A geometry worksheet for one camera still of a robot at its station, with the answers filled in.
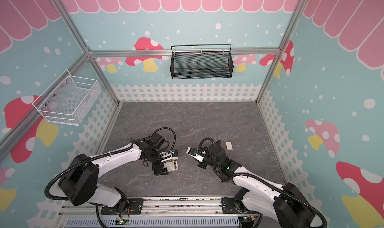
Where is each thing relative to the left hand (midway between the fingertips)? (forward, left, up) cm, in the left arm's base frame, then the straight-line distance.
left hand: (164, 166), depth 85 cm
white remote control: (+1, -4, -1) cm, 4 cm away
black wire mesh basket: (+96, -21, +5) cm, 99 cm away
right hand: (+5, -16, +10) cm, 20 cm away
